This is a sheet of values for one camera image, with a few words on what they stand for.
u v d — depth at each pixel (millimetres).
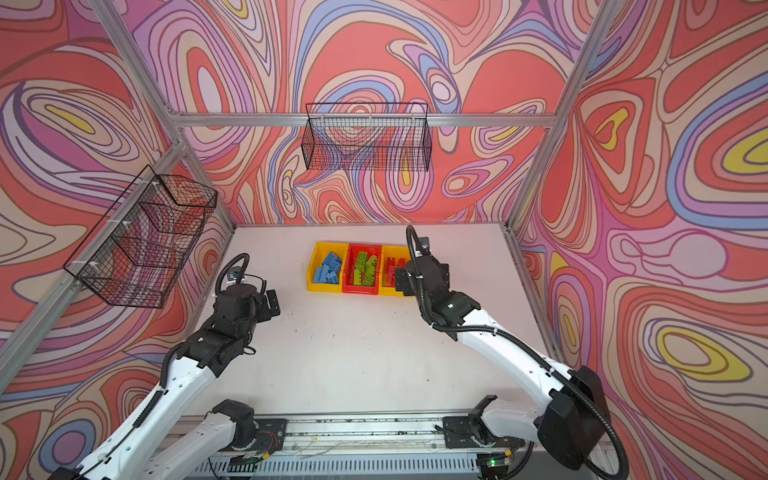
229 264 554
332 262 1038
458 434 728
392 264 1038
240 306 566
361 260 1046
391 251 1009
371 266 1023
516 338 473
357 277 1015
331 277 981
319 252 1052
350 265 1042
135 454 406
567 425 381
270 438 719
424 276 551
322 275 982
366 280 1015
